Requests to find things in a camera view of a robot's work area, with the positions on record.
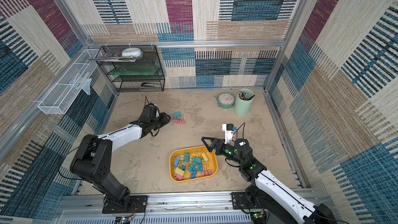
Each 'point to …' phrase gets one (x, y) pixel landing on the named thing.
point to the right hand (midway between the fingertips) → (206, 138)
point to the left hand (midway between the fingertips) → (169, 117)
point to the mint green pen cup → (244, 101)
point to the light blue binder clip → (176, 160)
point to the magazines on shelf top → (116, 56)
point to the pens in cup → (243, 95)
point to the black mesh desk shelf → (133, 68)
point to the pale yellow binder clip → (179, 171)
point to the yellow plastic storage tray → (192, 163)
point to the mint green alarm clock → (226, 100)
